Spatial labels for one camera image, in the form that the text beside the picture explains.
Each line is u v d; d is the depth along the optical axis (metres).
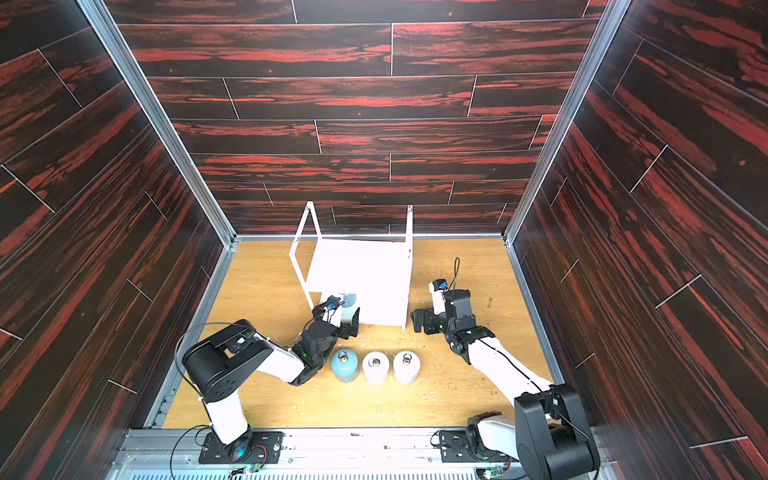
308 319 0.97
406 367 0.80
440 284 0.77
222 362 0.50
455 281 0.75
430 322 0.78
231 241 1.23
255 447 0.73
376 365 0.80
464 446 0.73
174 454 0.68
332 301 0.77
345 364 0.80
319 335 0.70
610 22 0.67
